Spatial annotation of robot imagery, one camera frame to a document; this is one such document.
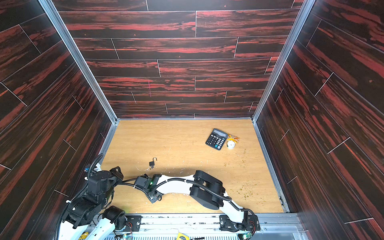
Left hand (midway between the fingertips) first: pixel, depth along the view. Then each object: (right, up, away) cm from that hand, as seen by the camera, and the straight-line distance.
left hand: (120, 169), depth 73 cm
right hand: (+16, -16, +13) cm, 26 cm away
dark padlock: (+10, -2, +23) cm, 25 cm away
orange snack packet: (+65, +15, +34) cm, 75 cm away
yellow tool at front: (+30, -31, -4) cm, 43 cm away
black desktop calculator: (+53, +14, +32) cm, 64 cm away
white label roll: (+63, +10, +30) cm, 70 cm away
